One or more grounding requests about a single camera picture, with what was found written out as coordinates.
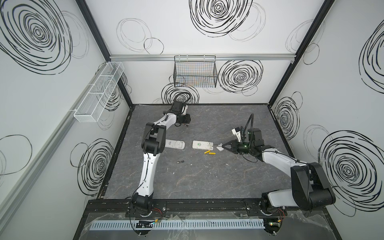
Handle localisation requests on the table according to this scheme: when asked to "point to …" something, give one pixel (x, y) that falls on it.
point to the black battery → (180, 162)
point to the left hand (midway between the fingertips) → (190, 118)
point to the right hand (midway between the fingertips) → (223, 147)
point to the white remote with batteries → (202, 145)
